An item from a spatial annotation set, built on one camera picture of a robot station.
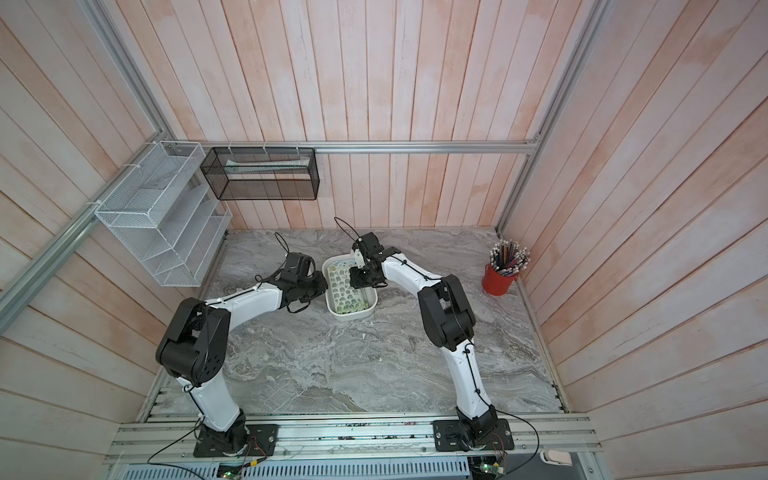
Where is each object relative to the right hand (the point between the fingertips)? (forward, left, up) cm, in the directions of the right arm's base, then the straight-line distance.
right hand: (354, 281), depth 100 cm
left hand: (-4, +8, +1) cm, 9 cm away
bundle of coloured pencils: (+5, -51, +7) cm, 51 cm away
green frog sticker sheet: (-7, +2, 0) cm, 7 cm away
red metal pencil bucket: (-2, -46, +2) cm, 47 cm away
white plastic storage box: (-5, -6, 0) cm, 8 cm away
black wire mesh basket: (+29, +33, +23) cm, 50 cm away
